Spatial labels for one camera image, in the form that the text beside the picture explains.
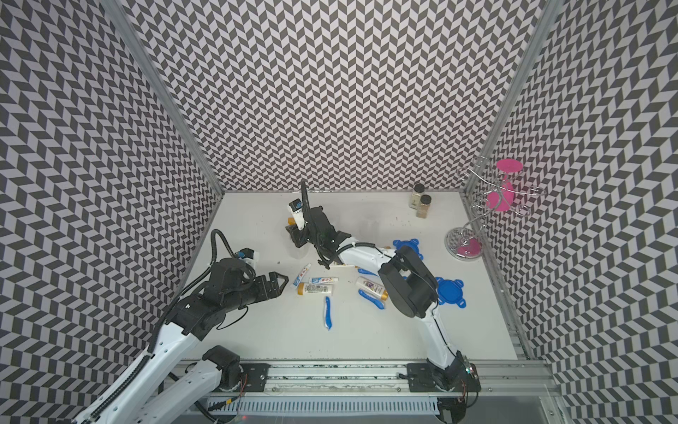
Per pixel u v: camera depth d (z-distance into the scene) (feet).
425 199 3.43
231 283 1.87
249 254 2.26
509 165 2.64
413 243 3.34
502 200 2.64
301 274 3.01
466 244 3.24
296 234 2.61
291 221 2.64
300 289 2.91
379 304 2.84
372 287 2.91
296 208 2.53
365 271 3.09
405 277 1.83
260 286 2.15
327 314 2.77
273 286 2.19
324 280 2.98
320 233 2.32
